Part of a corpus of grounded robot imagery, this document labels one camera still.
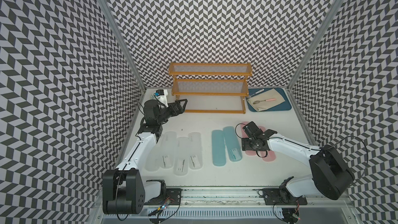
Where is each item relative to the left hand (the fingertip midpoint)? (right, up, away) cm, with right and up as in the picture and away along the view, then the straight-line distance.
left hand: (182, 102), depth 81 cm
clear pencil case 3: (-9, -28, +8) cm, 30 cm away
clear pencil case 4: (-15, -32, +2) cm, 35 cm away
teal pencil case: (+20, -27, +8) cm, 34 cm away
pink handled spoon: (+49, 0, +27) cm, 56 cm away
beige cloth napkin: (+61, +6, +31) cm, 69 cm away
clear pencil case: (+6, -28, +8) cm, 30 cm away
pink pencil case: (+36, -25, -4) cm, 44 cm away
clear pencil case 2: (-1, -30, +5) cm, 31 cm away
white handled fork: (+51, +7, +31) cm, 60 cm away
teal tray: (+66, -3, +24) cm, 70 cm away
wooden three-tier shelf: (+19, +12, +43) cm, 49 cm away
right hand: (+38, -26, +7) cm, 47 cm away
